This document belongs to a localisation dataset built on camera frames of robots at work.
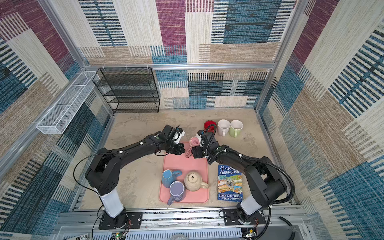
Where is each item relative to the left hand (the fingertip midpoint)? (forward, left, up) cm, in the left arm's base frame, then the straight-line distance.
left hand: (186, 149), depth 89 cm
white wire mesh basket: (+6, +59, +25) cm, 64 cm away
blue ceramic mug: (-17, +8, +1) cm, 19 cm away
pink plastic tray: (-3, +7, -11) cm, 14 cm away
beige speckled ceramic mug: (-19, -4, 0) cm, 19 cm away
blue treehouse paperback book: (-19, -24, -6) cm, 31 cm away
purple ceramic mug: (-23, +4, 0) cm, 23 cm away
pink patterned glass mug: (+4, -5, +3) cm, 7 cm away
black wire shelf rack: (+44, +41, +10) cm, 61 cm away
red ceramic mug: (+20, -18, -6) cm, 27 cm away
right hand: (0, -7, -2) cm, 8 cm away
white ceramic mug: (+18, -25, -1) cm, 31 cm away
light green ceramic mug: (+18, -34, -3) cm, 39 cm away
